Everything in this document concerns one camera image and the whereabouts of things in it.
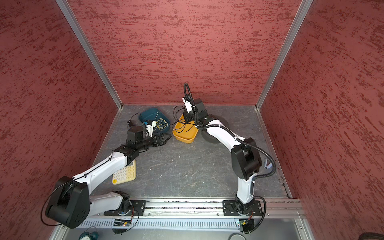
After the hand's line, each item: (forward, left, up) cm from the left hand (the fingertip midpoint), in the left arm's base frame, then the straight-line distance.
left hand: (166, 138), depth 83 cm
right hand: (+15, -10, +6) cm, 19 cm away
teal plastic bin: (+30, +16, -13) cm, 36 cm away
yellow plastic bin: (+10, -9, -7) cm, 15 cm away
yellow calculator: (-16, +23, -13) cm, 31 cm away
